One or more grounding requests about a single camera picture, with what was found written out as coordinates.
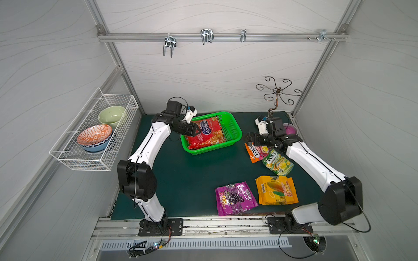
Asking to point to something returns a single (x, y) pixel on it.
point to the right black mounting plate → (283, 225)
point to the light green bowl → (111, 115)
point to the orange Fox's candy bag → (256, 153)
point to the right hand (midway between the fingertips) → (252, 136)
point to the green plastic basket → (232, 132)
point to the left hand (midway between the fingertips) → (197, 131)
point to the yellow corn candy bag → (276, 190)
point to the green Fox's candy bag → (277, 163)
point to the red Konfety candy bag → (211, 133)
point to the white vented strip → (196, 243)
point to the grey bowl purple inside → (290, 129)
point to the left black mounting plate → (166, 228)
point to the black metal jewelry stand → (277, 91)
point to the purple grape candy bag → (234, 199)
